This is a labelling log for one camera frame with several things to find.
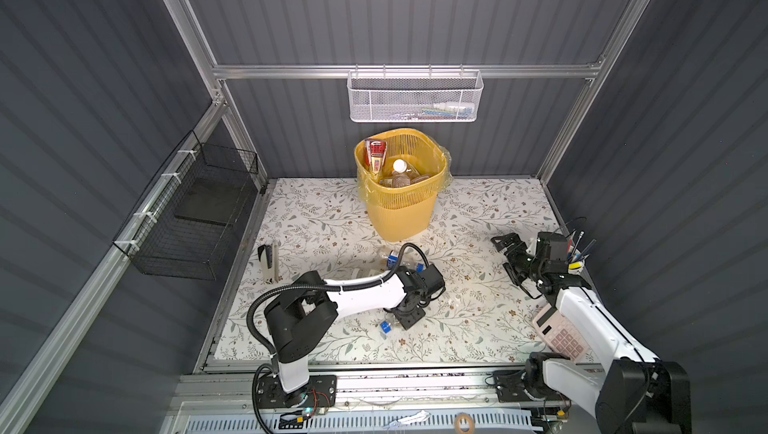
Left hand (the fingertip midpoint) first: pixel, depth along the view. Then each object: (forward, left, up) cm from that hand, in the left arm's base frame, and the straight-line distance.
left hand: (407, 313), depth 85 cm
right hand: (+12, -28, +11) cm, 33 cm away
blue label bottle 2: (-4, +6, +2) cm, 8 cm away
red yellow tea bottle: (+37, +7, +28) cm, 47 cm away
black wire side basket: (+15, +55, +26) cm, 63 cm away
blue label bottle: (+15, +3, +3) cm, 16 cm away
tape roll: (-26, -9, -1) cm, 28 cm away
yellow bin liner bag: (+42, -9, +24) cm, 49 cm away
